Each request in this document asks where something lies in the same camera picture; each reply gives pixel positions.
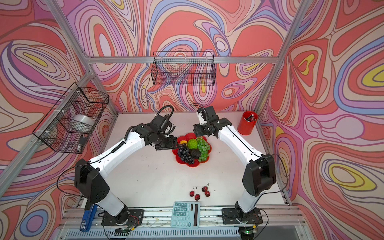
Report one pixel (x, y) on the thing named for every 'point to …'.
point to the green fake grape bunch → (203, 147)
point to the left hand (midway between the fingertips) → (177, 145)
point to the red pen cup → (247, 123)
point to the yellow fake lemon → (183, 142)
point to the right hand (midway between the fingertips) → (200, 132)
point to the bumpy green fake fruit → (192, 144)
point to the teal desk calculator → (185, 214)
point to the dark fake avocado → (194, 153)
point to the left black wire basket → (69, 125)
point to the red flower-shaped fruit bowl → (175, 151)
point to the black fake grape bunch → (184, 154)
